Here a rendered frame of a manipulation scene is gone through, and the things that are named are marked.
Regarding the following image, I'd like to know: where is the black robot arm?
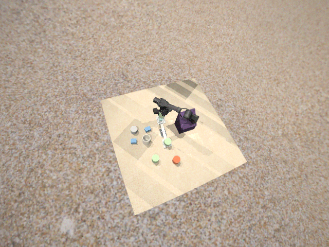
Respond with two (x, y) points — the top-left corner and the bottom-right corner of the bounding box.
(153, 97), (199, 124)

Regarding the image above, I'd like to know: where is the orange cylinder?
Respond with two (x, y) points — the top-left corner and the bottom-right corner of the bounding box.
(172, 156), (180, 164)

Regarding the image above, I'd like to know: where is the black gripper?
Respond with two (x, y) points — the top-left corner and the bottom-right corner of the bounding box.
(153, 107), (172, 115)

